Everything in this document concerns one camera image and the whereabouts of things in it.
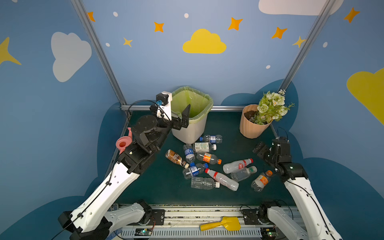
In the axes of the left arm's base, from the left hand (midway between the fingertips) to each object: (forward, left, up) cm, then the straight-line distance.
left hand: (178, 101), depth 56 cm
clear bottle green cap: (-8, -37, -49) cm, 62 cm away
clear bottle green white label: (+10, -14, -47) cm, 50 cm away
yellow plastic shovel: (-33, -25, -50) cm, 65 cm away
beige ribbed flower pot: (+19, -43, -39) cm, 62 cm away
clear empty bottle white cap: (-13, -12, -50) cm, 53 cm away
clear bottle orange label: (0, -16, -45) cm, 48 cm away
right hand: (-1, -43, -30) cm, 52 cm away
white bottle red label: (-5, -28, -46) cm, 54 cm away
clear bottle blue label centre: (-8, -7, -45) cm, 46 cm away
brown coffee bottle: (0, +4, -46) cm, 46 cm away
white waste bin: (+15, -5, -40) cm, 43 cm away
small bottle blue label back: (+15, -19, -46) cm, 52 cm away
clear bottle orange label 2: (-13, -45, -45) cm, 65 cm away
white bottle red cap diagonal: (-13, -23, -45) cm, 53 cm away
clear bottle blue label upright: (+4, -3, -45) cm, 45 cm away
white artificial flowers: (+23, -53, -23) cm, 62 cm away
